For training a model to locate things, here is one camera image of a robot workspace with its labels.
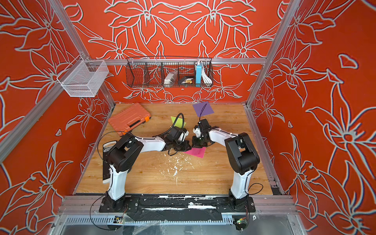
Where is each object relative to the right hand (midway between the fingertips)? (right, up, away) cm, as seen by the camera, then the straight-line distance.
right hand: (189, 145), depth 93 cm
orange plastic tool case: (-44, +17, +11) cm, 49 cm away
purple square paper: (+8, +26, +25) cm, 37 cm away
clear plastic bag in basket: (-12, +43, -1) cm, 45 cm away
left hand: (+2, -2, +1) cm, 3 cm away
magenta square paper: (+5, -4, -2) cm, 7 cm away
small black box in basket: (-2, +41, -6) cm, 42 cm away
